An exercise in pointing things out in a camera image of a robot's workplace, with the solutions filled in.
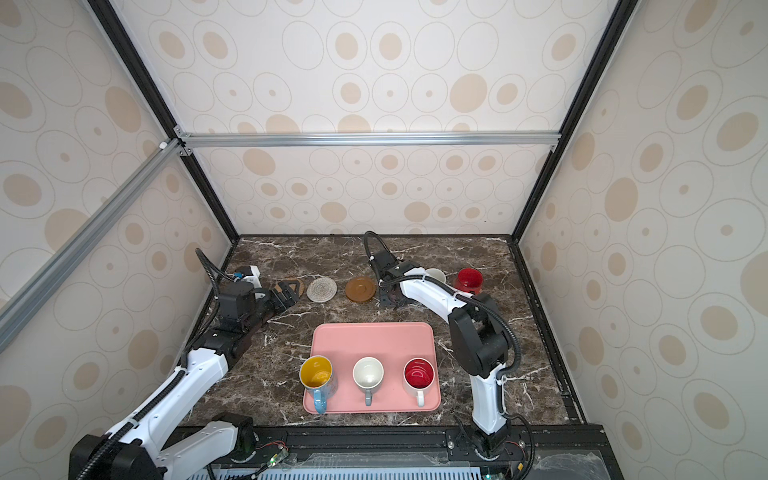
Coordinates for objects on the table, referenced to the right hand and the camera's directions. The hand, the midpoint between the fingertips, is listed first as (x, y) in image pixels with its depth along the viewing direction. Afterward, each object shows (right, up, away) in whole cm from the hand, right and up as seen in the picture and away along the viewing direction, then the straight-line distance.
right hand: (395, 298), depth 94 cm
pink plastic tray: (0, -13, -4) cm, 14 cm away
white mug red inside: (+6, -21, -11) cm, 24 cm away
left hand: (-27, +6, -14) cm, 31 cm away
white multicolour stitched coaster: (-26, +2, +9) cm, 27 cm away
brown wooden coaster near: (-12, +2, +9) cm, 15 cm away
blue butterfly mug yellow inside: (-22, -20, -11) cm, 32 cm away
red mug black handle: (+25, +6, +5) cm, 26 cm away
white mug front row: (-8, -20, -11) cm, 24 cm away
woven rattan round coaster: (-27, +5, -16) cm, 32 cm away
